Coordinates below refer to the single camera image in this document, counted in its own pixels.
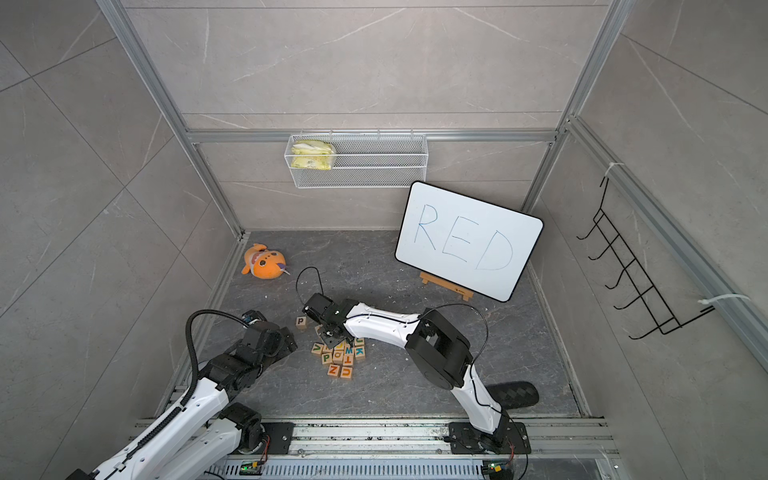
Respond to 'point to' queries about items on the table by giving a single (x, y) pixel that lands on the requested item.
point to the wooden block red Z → (333, 370)
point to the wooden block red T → (348, 360)
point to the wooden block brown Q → (338, 357)
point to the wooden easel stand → (446, 285)
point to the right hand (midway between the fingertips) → (337, 331)
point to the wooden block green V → (317, 348)
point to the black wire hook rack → (662, 318)
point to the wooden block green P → (326, 358)
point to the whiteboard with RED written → (464, 242)
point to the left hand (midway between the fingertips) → (285, 335)
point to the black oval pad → (514, 394)
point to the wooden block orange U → (346, 372)
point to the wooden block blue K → (359, 351)
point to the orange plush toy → (264, 263)
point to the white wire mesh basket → (356, 161)
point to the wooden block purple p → (301, 322)
